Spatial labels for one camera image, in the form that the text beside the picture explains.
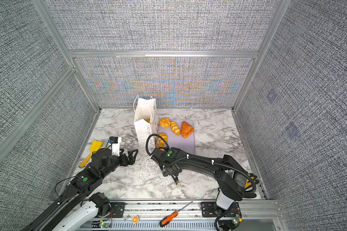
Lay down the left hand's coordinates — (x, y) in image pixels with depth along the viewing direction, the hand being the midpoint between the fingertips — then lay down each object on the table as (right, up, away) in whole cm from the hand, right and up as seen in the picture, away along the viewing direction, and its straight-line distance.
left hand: (131, 150), depth 75 cm
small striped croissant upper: (+23, +10, +28) cm, 38 cm away
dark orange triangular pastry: (+32, +9, +28) cm, 43 cm away
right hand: (+19, -13, +6) cm, 24 cm away
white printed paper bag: (+7, +15, +3) cm, 17 cm away
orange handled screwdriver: (+18, -32, -7) cm, 38 cm away
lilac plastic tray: (+24, +1, +31) cm, 39 cm away
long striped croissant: (+14, 0, +20) cm, 24 cm away
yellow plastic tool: (-31, -2, +22) cm, 38 cm away
